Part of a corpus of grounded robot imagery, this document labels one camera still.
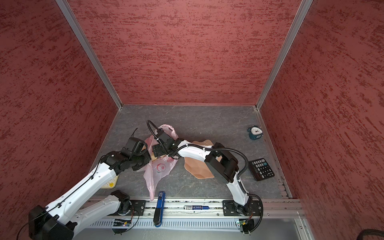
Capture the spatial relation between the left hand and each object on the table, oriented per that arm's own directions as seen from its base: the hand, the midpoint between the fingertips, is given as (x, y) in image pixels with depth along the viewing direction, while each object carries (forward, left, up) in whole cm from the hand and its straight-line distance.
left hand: (151, 161), depth 79 cm
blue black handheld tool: (-23, -6, -10) cm, 25 cm away
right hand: (+8, -2, -4) cm, 10 cm away
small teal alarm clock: (+25, -65, -6) cm, 70 cm away
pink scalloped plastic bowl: (0, -27, -10) cm, 29 cm away
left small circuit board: (-27, +12, -13) cm, 32 cm away
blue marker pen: (-20, -25, -10) cm, 33 cm away
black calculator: (-1, -63, -8) cm, 63 cm away
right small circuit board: (-27, -50, -12) cm, 58 cm away
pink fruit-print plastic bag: (-1, -4, -5) cm, 6 cm away
